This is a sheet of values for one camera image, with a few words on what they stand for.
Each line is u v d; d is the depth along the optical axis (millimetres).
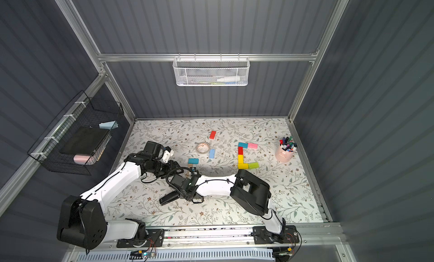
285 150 905
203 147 1051
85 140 679
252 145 1051
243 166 963
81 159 654
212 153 1020
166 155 785
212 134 1119
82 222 408
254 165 980
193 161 989
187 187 631
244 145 1053
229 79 911
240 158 991
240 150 1022
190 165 967
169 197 826
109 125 812
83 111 773
